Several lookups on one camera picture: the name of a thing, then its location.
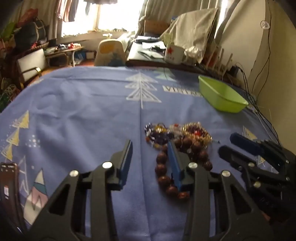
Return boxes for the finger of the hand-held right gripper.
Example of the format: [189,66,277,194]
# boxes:
[230,133,289,179]
[218,146,287,188]

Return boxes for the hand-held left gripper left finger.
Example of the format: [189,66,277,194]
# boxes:
[30,139,133,241]

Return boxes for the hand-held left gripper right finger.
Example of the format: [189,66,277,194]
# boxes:
[167,140,273,241]

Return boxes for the brown wooden bead bracelet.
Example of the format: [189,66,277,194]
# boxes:
[155,136,213,200]

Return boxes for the purple bead bracelet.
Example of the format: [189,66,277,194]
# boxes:
[144,123,174,149]

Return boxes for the clear red bead bracelet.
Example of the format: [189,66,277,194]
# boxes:
[169,124,185,138]

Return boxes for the gold dark red bead bracelet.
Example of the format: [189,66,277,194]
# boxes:
[181,122,213,147]

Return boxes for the green plastic basin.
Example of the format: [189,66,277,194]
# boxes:
[198,75,249,113]

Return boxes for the blue printed blanket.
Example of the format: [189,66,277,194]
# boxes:
[0,65,280,241]

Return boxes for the wooden dowel rack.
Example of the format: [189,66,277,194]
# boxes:
[208,45,234,77]

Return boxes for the dark desk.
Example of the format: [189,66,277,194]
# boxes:
[126,35,199,70]

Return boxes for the white mug with red star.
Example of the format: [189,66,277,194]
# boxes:
[164,44,186,65]

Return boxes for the white draped cloth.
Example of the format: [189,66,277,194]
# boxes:
[161,8,219,63]

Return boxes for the low wooden table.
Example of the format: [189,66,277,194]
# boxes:
[45,45,85,67]

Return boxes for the light curtain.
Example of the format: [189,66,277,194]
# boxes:
[139,0,208,24]

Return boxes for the pile of bags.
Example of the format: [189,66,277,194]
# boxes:
[0,9,49,54]

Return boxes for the hanging clothes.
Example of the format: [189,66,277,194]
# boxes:
[58,0,102,22]

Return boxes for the black cable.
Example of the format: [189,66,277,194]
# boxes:
[236,62,280,139]

